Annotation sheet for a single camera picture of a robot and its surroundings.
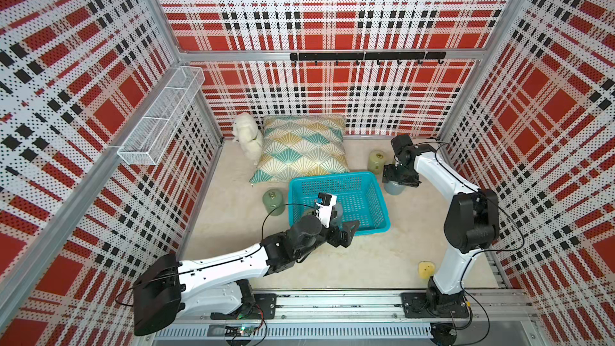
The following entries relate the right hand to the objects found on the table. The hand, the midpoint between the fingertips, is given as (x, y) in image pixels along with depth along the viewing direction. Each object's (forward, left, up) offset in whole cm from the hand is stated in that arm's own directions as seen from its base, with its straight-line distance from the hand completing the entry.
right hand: (399, 179), depth 91 cm
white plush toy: (+20, +62, +8) cm, 65 cm away
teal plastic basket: (-2, +14, -11) cm, 18 cm away
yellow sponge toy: (-31, -5, -8) cm, 32 cm away
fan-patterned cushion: (+14, +38, +5) cm, 41 cm away
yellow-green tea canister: (+14, +6, -6) cm, 16 cm away
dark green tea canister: (-7, +49, -4) cm, 49 cm away
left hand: (-20, +21, +8) cm, 30 cm away
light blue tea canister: (-5, +3, +1) cm, 6 cm away
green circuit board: (-47, +54, -9) cm, 72 cm away
